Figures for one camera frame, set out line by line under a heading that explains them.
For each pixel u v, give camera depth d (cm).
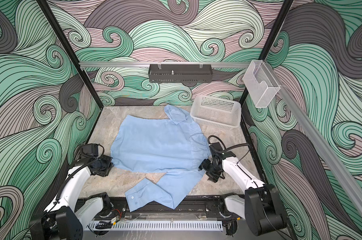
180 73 94
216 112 118
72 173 51
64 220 39
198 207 76
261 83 79
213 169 70
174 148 98
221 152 63
